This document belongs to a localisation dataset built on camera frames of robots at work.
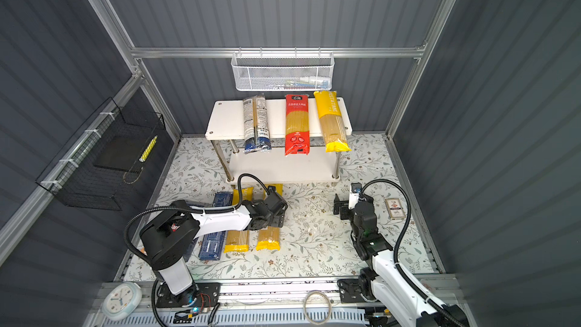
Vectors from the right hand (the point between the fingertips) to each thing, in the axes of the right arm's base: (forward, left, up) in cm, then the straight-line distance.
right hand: (354, 194), depth 83 cm
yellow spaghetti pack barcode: (-13, +32, -10) cm, 36 cm away
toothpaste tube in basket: (+38, +11, +22) cm, 45 cm away
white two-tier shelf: (+13, +46, +22) cm, 52 cm away
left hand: (-5, +29, -12) cm, 32 cm away
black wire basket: (0, +86, +17) cm, 87 cm away
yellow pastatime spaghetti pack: (-14, +43, -10) cm, 46 cm away
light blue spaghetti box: (-16, +52, -8) cm, 55 cm away
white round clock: (-34, +77, -9) cm, 84 cm away
